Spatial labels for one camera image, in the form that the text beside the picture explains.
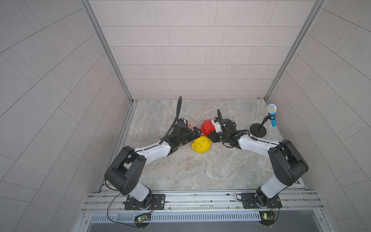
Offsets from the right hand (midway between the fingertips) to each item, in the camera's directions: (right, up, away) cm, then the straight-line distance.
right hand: (208, 135), depth 91 cm
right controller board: (+26, -35, -23) cm, 49 cm away
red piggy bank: (0, +5, -2) cm, 6 cm away
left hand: (-6, +2, -3) cm, 7 cm away
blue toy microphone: (+34, +17, -11) cm, 40 cm away
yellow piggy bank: (-4, -4, -8) cm, 10 cm away
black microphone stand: (+36, +3, +7) cm, 36 cm away
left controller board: (-32, -33, -27) cm, 53 cm away
